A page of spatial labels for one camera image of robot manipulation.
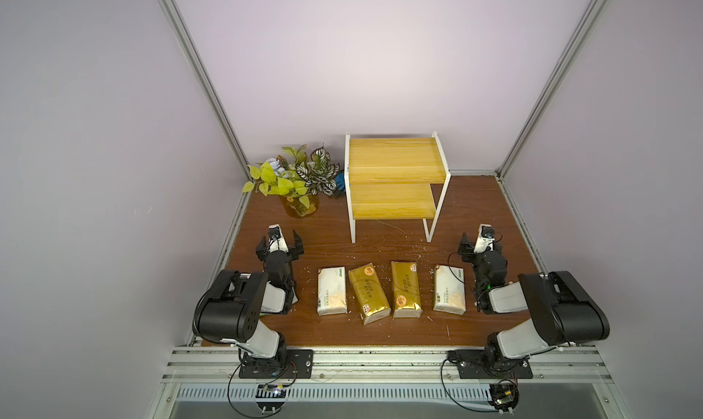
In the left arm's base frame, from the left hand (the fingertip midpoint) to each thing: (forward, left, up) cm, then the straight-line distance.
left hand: (282, 232), depth 89 cm
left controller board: (-44, -2, -14) cm, 46 cm away
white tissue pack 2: (-17, -54, -5) cm, 57 cm away
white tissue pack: (-18, -18, -5) cm, 26 cm away
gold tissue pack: (-22, -30, -4) cm, 37 cm away
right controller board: (-42, -65, -11) cm, 78 cm away
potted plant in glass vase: (+11, -6, +16) cm, 20 cm away
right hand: (+1, -66, 0) cm, 66 cm away
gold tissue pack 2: (-22, -40, -4) cm, 46 cm away
